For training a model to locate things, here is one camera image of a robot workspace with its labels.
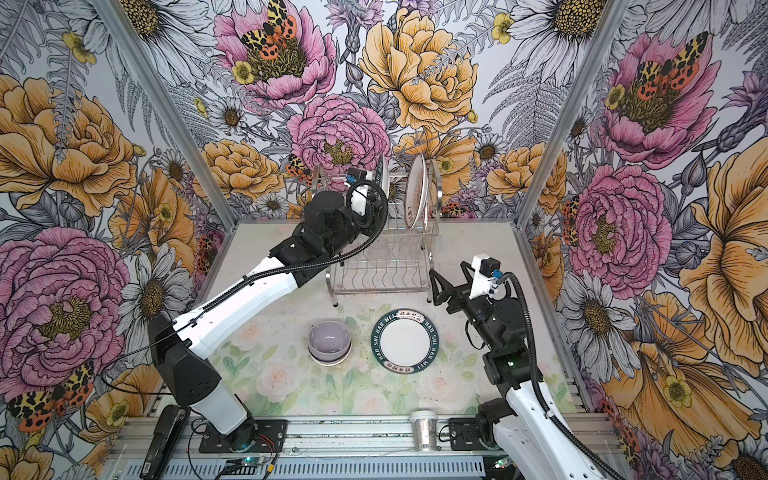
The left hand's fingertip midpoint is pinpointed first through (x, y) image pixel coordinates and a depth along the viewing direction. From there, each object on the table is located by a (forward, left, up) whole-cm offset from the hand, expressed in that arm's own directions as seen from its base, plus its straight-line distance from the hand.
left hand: (380, 207), depth 72 cm
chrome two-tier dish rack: (+10, -5, -33) cm, 35 cm away
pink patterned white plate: (+14, -10, -7) cm, 18 cm away
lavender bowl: (-18, +15, -33) cm, 40 cm away
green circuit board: (-45, +31, -38) cm, 67 cm away
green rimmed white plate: (-17, -7, -38) cm, 42 cm away
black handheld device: (-41, +52, -37) cm, 76 cm away
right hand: (-13, -15, -9) cm, 22 cm away
